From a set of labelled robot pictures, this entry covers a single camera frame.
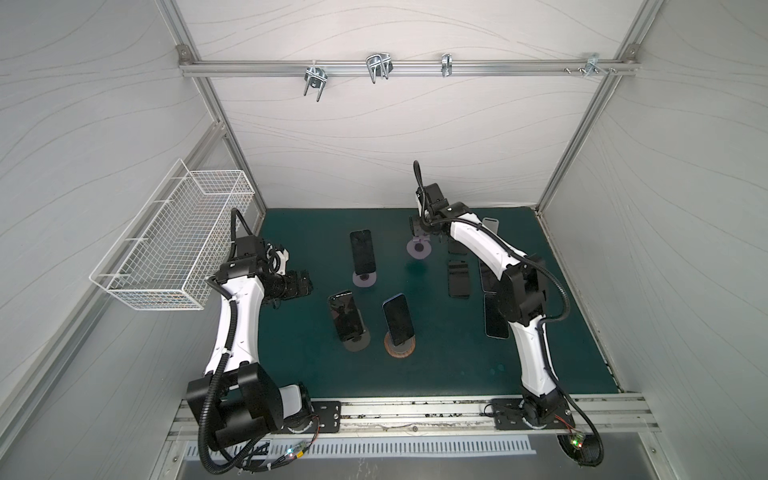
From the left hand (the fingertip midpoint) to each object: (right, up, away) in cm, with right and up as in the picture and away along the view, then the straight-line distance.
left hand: (290, 290), depth 80 cm
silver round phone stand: (+63, +19, +25) cm, 70 cm away
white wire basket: (-24, +15, -8) cm, 29 cm away
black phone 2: (+50, 0, +21) cm, 55 cm away
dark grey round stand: (+18, -17, +6) cm, 26 cm away
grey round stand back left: (+18, -1, +21) cm, 28 cm away
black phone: (+19, +10, +14) cm, 25 cm away
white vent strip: (+34, -36, -9) cm, 50 cm away
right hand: (+37, +20, +17) cm, 45 cm away
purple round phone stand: (+37, +11, +22) cm, 44 cm away
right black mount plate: (+57, -31, -5) cm, 65 cm away
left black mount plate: (+11, -31, -6) cm, 34 cm away
